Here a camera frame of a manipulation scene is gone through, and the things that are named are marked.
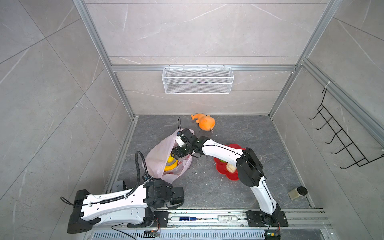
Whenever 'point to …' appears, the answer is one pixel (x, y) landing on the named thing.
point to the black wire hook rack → (338, 131)
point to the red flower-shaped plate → (221, 166)
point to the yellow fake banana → (171, 167)
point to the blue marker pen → (187, 218)
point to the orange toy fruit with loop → (206, 122)
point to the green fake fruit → (222, 161)
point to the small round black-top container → (118, 185)
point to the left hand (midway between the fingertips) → (166, 194)
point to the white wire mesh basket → (197, 80)
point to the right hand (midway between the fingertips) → (175, 151)
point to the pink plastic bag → (156, 160)
